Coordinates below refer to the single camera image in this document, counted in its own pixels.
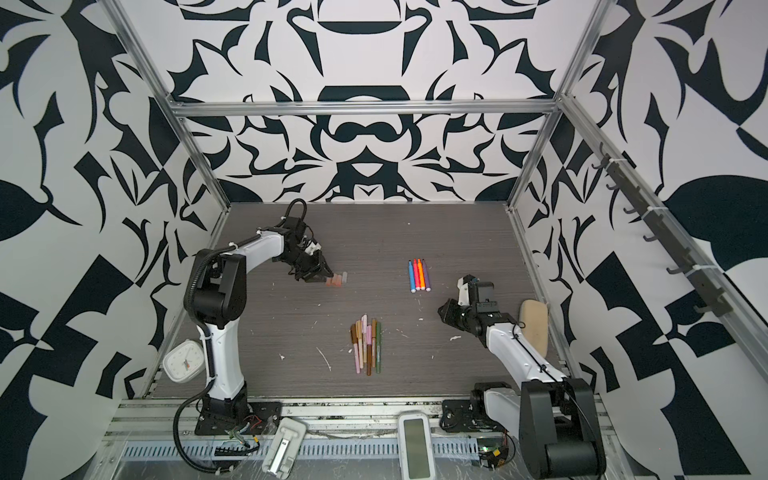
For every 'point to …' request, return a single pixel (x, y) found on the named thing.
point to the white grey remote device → (282, 453)
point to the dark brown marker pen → (353, 334)
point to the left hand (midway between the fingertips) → (331, 271)
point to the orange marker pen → (421, 274)
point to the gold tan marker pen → (359, 335)
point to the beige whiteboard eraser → (535, 315)
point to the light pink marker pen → (364, 335)
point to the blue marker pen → (411, 277)
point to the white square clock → (185, 361)
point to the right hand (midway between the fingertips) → (444, 307)
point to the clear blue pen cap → (345, 277)
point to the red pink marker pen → (416, 276)
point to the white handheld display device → (415, 445)
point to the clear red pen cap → (339, 280)
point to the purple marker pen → (426, 276)
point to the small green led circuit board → (493, 452)
